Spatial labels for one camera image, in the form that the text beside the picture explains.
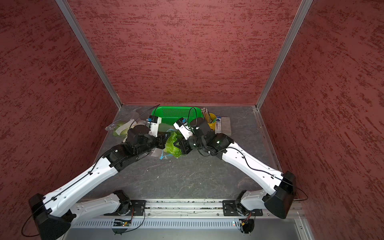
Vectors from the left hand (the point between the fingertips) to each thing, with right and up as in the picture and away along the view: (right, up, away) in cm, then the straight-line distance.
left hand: (169, 137), depth 72 cm
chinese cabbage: (-39, +5, +26) cm, 47 cm away
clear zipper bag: (-37, +2, +22) cm, 43 cm away
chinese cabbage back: (+1, -5, -2) cm, 6 cm away
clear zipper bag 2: (-2, -8, -4) cm, 9 cm away
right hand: (+3, -5, -3) cm, 7 cm away
